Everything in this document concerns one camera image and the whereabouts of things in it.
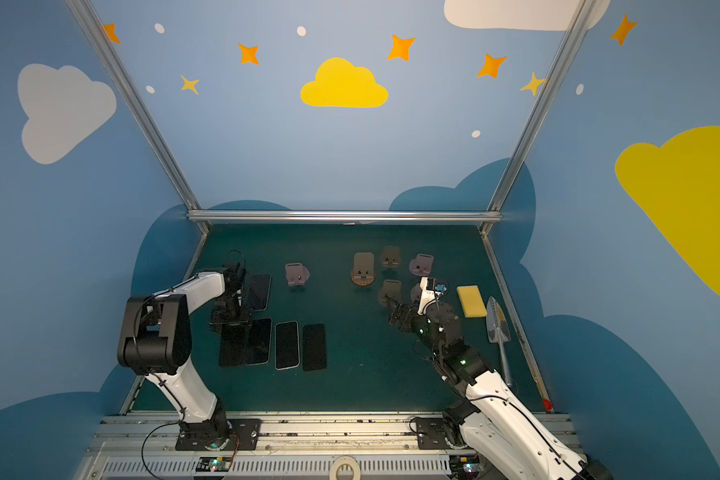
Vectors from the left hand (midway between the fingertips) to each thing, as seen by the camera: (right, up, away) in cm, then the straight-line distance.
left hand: (240, 328), depth 93 cm
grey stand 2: (+60, +19, +12) cm, 64 cm away
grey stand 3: (+57, +10, +5) cm, 58 cm away
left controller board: (+3, -27, -22) cm, 35 cm away
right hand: (+50, +12, -15) cm, 53 cm away
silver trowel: (+82, -1, +1) cm, 82 cm away
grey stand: (+15, +16, +12) cm, 25 cm away
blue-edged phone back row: (+5, -4, +1) cm, 7 cm away
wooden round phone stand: (+39, +17, +9) cm, 43 cm away
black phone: (+24, -4, -6) cm, 25 cm away
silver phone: (+15, -5, -3) cm, 16 cm away
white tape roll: (+34, -26, -22) cm, 49 cm away
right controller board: (+63, -28, -21) cm, 73 cm away
